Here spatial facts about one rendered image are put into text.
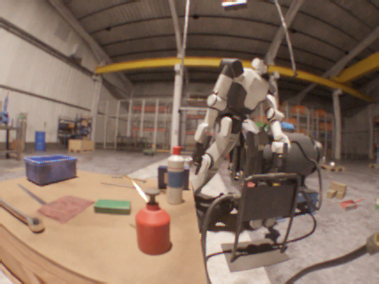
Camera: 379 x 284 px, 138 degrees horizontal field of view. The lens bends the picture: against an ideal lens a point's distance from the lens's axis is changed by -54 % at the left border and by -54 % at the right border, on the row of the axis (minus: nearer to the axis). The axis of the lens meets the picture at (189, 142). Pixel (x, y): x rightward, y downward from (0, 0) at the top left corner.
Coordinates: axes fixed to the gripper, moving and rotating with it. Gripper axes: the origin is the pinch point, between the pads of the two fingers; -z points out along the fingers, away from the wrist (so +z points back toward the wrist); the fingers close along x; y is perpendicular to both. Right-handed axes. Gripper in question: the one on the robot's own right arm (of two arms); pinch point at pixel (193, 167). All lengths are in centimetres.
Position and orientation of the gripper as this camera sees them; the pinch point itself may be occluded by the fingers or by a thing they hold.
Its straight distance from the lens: 113.8
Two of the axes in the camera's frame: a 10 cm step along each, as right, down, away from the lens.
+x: 4.3, 2.9, -8.5
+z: 3.0, -9.4, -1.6
